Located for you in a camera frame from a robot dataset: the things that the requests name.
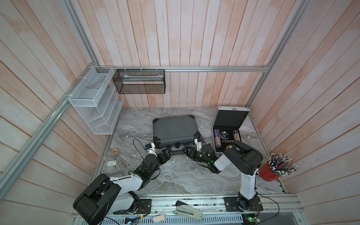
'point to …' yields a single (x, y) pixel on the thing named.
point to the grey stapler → (183, 209)
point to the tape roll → (115, 151)
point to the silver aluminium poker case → (228, 118)
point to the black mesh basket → (140, 81)
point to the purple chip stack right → (236, 135)
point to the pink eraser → (159, 218)
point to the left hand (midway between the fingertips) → (168, 152)
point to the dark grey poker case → (175, 131)
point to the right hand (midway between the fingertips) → (183, 151)
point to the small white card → (111, 163)
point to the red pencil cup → (279, 165)
